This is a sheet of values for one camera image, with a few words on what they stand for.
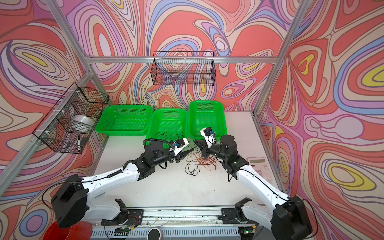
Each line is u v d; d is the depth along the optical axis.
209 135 0.64
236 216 0.73
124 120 1.15
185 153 0.66
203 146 0.69
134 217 0.73
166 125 1.12
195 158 0.93
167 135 1.04
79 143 0.72
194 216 0.75
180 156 0.66
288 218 0.39
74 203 0.40
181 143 0.60
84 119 0.73
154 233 0.65
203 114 1.20
